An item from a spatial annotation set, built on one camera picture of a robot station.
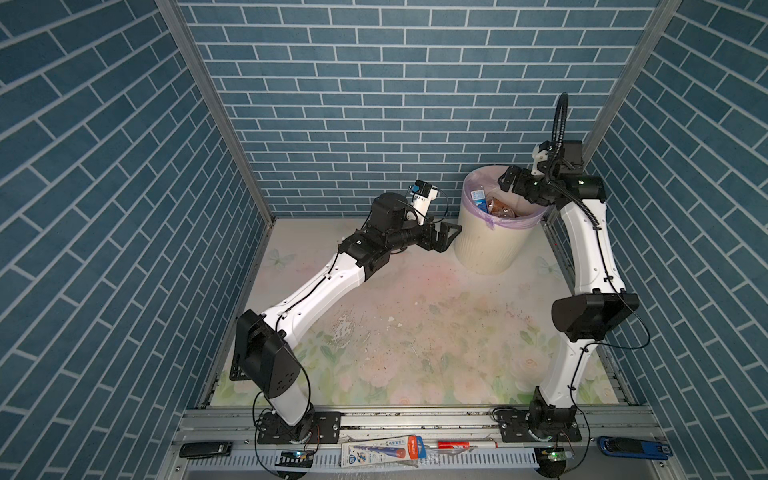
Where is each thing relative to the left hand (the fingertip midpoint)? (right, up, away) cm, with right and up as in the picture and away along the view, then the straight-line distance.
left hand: (448, 223), depth 71 cm
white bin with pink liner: (+15, +1, +11) cm, 19 cm away
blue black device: (+42, -52, -4) cm, 67 cm away
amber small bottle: (+20, +6, +22) cm, 30 cm away
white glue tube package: (-16, -54, -2) cm, 56 cm away
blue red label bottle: (+12, +9, +18) cm, 24 cm away
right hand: (+19, +13, +10) cm, 25 cm away
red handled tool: (+1, -54, -1) cm, 54 cm away
